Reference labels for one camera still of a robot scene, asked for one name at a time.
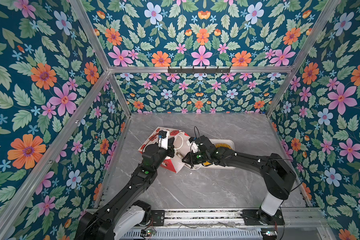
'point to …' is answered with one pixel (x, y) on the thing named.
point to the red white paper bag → (175, 163)
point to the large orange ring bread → (218, 145)
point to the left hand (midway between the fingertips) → (175, 135)
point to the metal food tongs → (179, 155)
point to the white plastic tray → (229, 142)
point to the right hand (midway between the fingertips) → (182, 159)
